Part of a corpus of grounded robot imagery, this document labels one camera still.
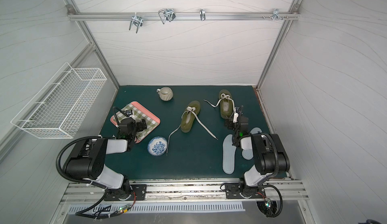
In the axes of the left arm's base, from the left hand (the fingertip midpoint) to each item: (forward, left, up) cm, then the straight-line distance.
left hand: (137, 119), depth 94 cm
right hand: (+4, -63, +1) cm, 63 cm away
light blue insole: (-19, -57, -5) cm, 61 cm away
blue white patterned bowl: (-15, -15, -5) cm, 22 cm away
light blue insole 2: (-19, -69, -6) cm, 72 cm away
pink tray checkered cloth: (+9, +3, -5) cm, 10 cm away
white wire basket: (-10, +25, +25) cm, 37 cm away
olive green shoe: (+5, -33, -2) cm, 34 cm away
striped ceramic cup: (+24, -15, -1) cm, 28 cm away
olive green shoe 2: (+17, -60, -4) cm, 62 cm away
